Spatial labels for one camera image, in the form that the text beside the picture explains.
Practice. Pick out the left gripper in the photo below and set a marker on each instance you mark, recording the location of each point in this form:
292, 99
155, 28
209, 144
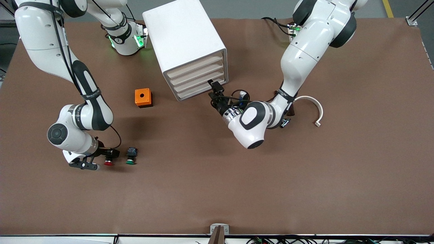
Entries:
220, 106

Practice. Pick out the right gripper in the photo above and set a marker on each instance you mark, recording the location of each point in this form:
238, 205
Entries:
104, 153

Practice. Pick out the red push button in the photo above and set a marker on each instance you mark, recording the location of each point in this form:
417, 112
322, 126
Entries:
108, 163

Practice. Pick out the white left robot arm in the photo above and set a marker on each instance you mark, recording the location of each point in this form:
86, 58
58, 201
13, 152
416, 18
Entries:
305, 51

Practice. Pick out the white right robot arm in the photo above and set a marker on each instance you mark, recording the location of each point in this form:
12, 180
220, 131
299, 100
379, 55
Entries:
37, 34

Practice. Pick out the green push button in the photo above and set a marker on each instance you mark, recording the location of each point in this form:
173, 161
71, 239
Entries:
131, 156

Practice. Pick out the white drawer cabinet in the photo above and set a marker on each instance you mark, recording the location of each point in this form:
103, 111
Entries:
179, 30

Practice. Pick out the small silver metal connector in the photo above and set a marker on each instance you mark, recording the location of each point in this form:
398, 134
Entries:
285, 123

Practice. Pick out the brown terminal block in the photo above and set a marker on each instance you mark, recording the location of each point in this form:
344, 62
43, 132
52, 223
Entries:
292, 110

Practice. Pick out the orange button enclosure box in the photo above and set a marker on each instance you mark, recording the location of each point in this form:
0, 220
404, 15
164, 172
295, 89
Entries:
140, 98

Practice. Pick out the white table edge rail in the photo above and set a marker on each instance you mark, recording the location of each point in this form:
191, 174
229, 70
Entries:
67, 239

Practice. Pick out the white curved plastic bracket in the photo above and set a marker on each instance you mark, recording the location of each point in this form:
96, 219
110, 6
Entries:
320, 111

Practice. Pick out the grey metal bracket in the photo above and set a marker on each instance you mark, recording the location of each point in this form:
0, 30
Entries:
213, 227

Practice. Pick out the brown post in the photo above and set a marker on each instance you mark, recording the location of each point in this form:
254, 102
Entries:
217, 237

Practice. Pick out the aluminium frame profile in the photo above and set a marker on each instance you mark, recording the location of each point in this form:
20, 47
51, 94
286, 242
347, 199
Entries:
414, 21

